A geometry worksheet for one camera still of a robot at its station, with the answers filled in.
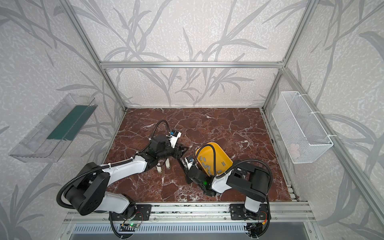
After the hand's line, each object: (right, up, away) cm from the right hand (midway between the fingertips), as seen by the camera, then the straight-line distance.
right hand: (186, 163), depth 88 cm
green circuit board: (-24, -25, -17) cm, 39 cm away
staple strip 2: (+11, +1, +5) cm, 12 cm away
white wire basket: (+52, +21, -26) cm, 61 cm away
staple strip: (+22, -1, +3) cm, 23 cm away
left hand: (+1, +13, -2) cm, 13 cm away
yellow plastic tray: (+12, +3, +5) cm, 13 cm away
